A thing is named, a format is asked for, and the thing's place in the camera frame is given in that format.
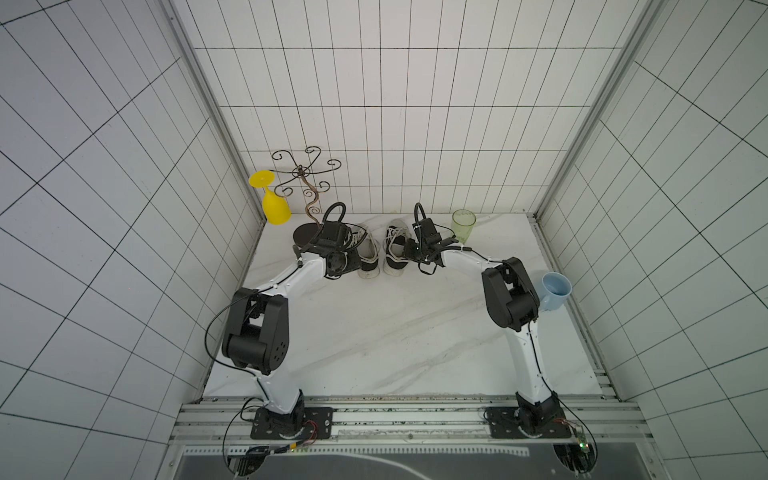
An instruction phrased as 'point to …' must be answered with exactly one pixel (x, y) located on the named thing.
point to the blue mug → (555, 290)
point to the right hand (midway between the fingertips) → (408, 244)
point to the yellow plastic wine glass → (276, 208)
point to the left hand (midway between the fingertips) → (353, 266)
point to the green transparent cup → (463, 221)
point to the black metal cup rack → (302, 176)
